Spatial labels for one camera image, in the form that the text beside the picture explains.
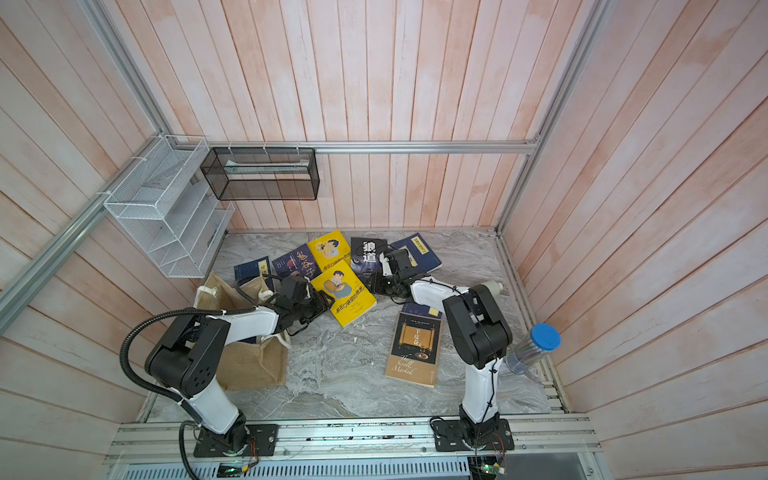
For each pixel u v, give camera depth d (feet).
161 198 2.52
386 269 2.89
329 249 3.65
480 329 1.69
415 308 3.17
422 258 3.62
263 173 3.47
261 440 2.40
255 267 3.53
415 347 2.89
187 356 1.56
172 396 1.63
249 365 2.37
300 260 3.54
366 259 3.53
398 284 2.54
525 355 2.52
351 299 3.21
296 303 2.52
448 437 2.40
